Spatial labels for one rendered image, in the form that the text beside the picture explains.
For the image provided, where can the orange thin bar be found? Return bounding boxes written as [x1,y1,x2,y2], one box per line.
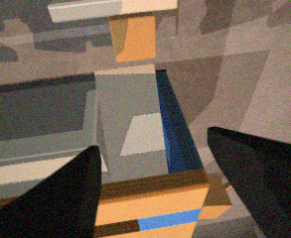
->
[224,182,231,190]

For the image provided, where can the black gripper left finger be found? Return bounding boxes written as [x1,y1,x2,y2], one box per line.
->
[0,145,101,238]

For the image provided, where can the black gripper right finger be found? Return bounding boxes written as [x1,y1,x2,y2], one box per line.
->
[208,126,291,238]

